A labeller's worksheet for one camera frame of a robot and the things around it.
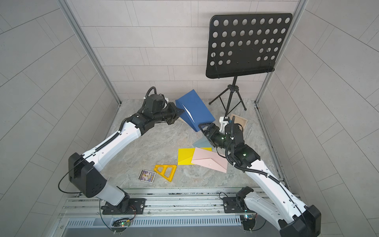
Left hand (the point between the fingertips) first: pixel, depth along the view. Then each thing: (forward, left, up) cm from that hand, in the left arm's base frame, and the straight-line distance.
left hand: (189, 109), depth 74 cm
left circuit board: (-45, +27, -27) cm, 59 cm away
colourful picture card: (-24, +23, -28) cm, 43 cm away
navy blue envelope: (-2, -4, -1) cm, 4 cm away
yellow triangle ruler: (-22, +14, -30) cm, 40 cm away
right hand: (-11, -5, -3) cm, 13 cm away
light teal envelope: (-3, -8, -28) cm, 30 cm away
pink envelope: (-15, -12, -26) cm, 33 cm away
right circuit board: (-44, -29, -28) cm, 59 cm away
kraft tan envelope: (-6, +4, 0) cm, 7 cm away
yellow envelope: (-12, +2, -29) cm, 32 cm away
